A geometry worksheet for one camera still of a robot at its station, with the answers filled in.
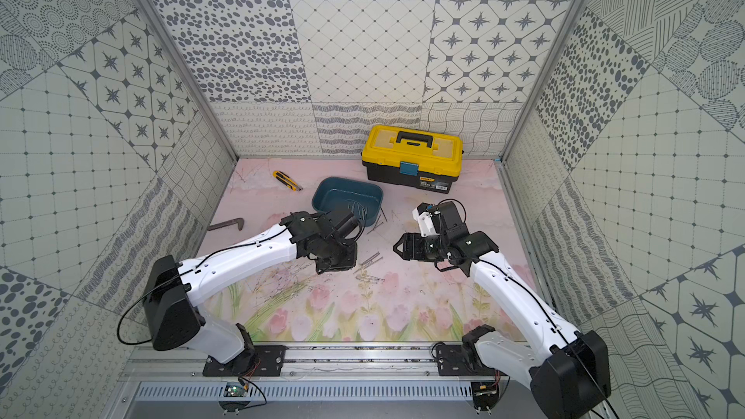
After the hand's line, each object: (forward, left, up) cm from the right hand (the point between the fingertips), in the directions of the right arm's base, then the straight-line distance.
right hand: (405, 252), depth 78 cm
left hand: (-2, +13, 0) cm, 13 cm away
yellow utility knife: (+35, +44, -12) cm, 58 cm away
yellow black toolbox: (+37, -4, 0) cm, 38 cm away
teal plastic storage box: (+31, +14, -16) cm, 38 cm away
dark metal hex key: (+18, +58, -13) cm, 62 cm away
